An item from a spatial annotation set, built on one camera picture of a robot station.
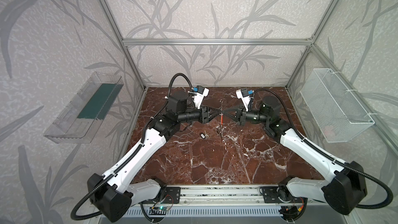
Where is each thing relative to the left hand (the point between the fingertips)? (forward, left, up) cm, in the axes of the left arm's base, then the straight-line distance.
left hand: (219, 108), depth 65 cm
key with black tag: (+3, +7, -34) cm, 35 cm away
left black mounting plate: (-28, +22, -34) cm, 49 cm away
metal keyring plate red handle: (-2, -1, -2) cm, 3 cm away
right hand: (+1, -2, -2) cm, 3 cm away
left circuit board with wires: (-34, +26, -36) cm, 56 cm away
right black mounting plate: (-28, -25, -32) cm, 49 cm away
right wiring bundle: (-34, -35, -36) cm, 61 cm away
